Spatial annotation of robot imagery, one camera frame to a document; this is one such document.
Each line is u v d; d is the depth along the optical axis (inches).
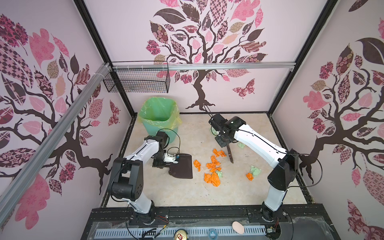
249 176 33.7
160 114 41.0
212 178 33.6
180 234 23.7
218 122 24.8
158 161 31.1
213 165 35.9
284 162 17.6
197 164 36.3
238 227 27.5
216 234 27.2
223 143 28.6
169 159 31.4
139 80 47.9
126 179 18.0
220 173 34.4
